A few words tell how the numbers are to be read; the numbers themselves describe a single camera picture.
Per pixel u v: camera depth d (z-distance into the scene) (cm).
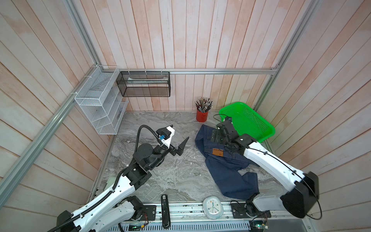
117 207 58
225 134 61
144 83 104
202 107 103
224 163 88
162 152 56
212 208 73
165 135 50
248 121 112
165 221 69
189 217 73
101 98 69
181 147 56
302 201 39
